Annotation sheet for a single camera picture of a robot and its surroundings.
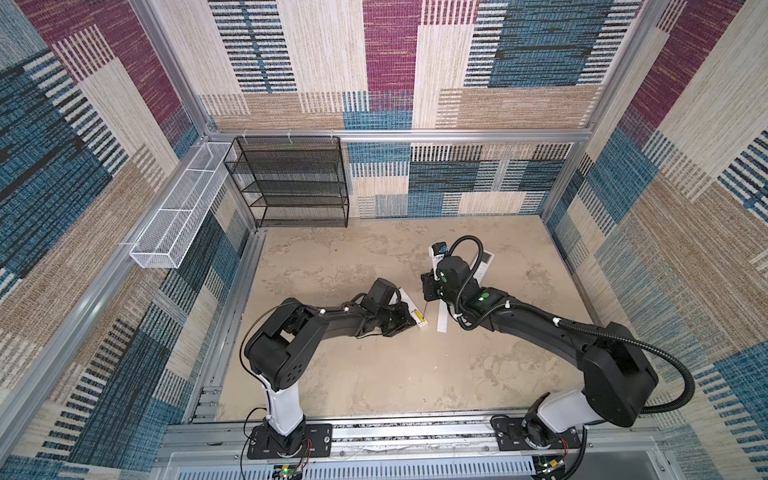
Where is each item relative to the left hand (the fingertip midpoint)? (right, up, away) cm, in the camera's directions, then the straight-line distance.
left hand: (420, 319), depth 90 cm
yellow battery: (0, 0, +2) cm, 2 cm away
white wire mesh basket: (-76, +31, +6) cm, 82 cm away
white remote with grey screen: (+24, +15, +15) cm, 32 cm away
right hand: (+1, +12, -4) cm, 13 cm away
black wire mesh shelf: (-45, +45, +21) cm, 67 cm away
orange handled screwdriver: (+1, +1, +2) cm, 2 cm away
